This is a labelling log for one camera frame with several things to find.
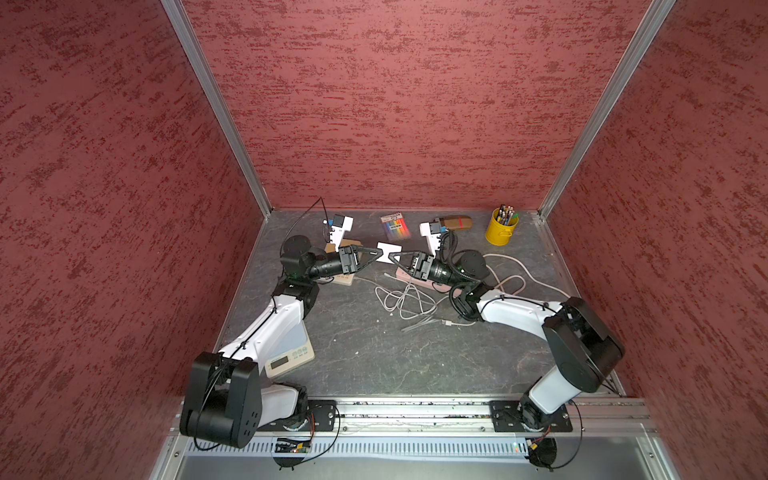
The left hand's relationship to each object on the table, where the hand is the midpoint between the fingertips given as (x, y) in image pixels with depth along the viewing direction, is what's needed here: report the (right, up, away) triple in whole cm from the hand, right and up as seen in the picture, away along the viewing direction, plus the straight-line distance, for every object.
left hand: (380, 259), depth 70 cm
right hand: (+2, -1, +1) cm, 2 cm away
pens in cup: (+41, +13, +27) cm, 51 cm away
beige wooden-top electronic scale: (-14, -9, +28) cm, 32 cm away
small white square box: (+2, +3, 0) cm, 4 cm away
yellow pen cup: (+41, +7, +35) cm, 55 cm away
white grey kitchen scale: (-25, -27, +12) cm, 39 cm away
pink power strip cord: (+45, -8, +30) cm, 55 cm away
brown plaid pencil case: (+28, +11, +43) cm, 53 cm away
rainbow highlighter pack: (+4, +9, +43) cm, 44 cm away
